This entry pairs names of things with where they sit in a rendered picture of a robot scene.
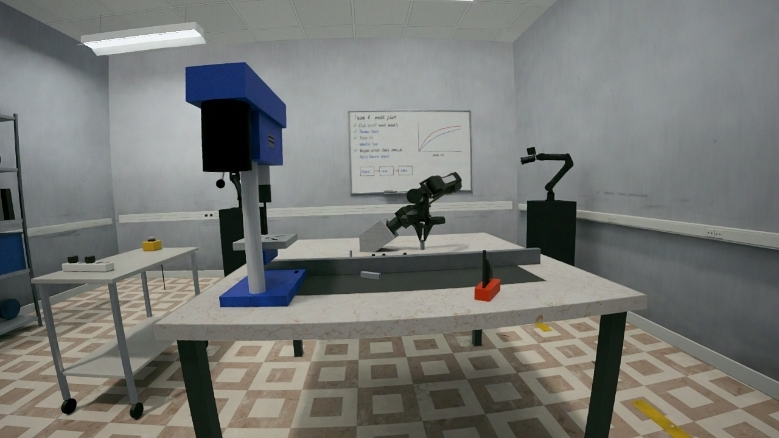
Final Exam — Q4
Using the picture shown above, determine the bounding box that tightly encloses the blue drill press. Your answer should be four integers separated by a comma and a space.
186, 62, 307, 307

